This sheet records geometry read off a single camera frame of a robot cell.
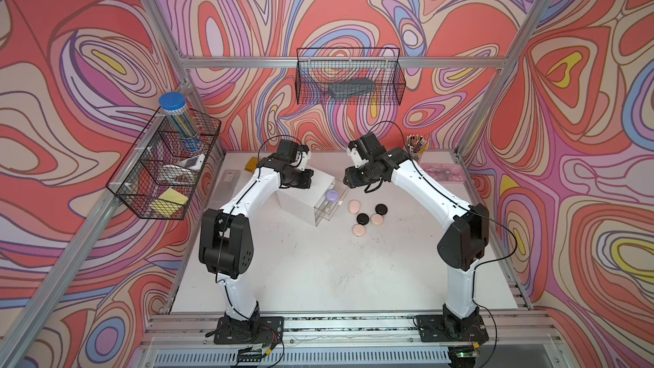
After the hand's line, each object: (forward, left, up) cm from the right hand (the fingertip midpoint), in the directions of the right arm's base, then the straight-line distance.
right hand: (353, 184), depth 87 cm
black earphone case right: (0, -12, -16) cm, 20 cm away
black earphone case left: (-4, -4, -17) cm, 18 cm away
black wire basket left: (-4, +59, +12) cm, 61 cm away
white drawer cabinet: (-5, +18, -3) cm, 19 cm away
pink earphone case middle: (-5, -9, -16) cm, 19 cm away
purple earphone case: (0, +7, -6) cm, 10 cm away
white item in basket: (-2, +48, +16) cm, 51 cm away
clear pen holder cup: (+21, -28, -3) cm, 35 cm away
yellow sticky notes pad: (-16, +49, +16) cm, 54 cm away
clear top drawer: (-1, +10, -13) cm, 17 cm away
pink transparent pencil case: (+18, -43, -17) cm, 50 cm away
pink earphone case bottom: (-9, -2, -17) cm, 19 cm away
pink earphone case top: (+1, -1, -16) cm, 16 cm away
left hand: (+4, +15, -3) cm, 15 cm away
